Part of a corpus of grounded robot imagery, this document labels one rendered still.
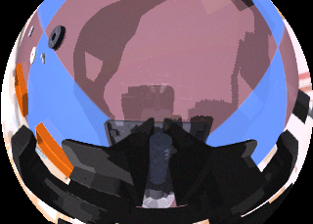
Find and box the orange rectangular tray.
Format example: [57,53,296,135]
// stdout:
[35,122,74,178]
[15,63,28,117]

